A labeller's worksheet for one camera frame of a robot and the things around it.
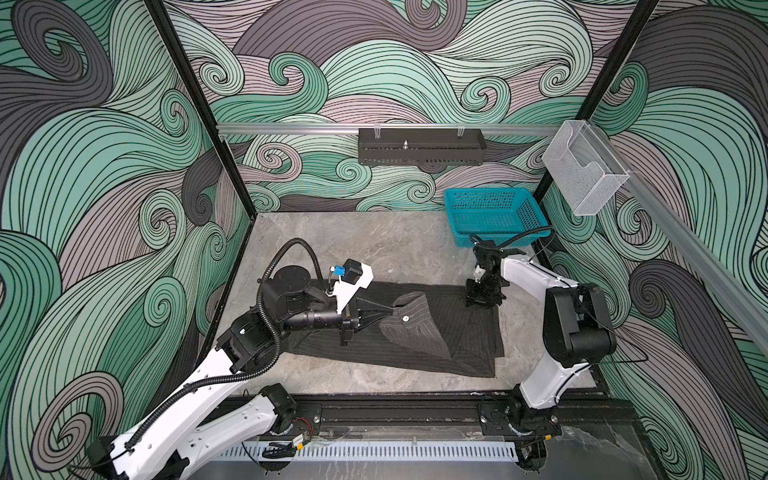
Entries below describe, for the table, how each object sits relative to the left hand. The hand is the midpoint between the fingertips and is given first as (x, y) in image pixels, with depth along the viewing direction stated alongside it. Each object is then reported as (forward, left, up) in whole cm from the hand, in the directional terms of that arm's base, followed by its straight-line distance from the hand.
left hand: (390, 310), depth 55 cm
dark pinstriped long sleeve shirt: (-2, -8, -3) cm, 9 cm away
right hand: (+19, -28, -32) cm, 47 cm away
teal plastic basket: (+59, -51, -34) cm, 85 cm away
